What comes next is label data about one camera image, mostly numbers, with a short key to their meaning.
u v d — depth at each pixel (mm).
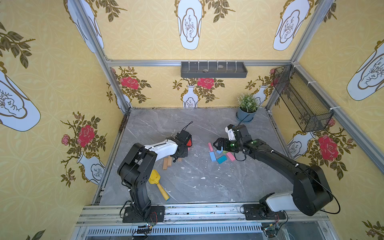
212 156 927
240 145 660
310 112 823
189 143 794
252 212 745
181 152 693
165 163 899
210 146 938
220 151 949
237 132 680
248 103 1002
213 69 924
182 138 765
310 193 424
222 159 924
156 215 723
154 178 836
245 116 1091
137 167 475
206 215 744
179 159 921
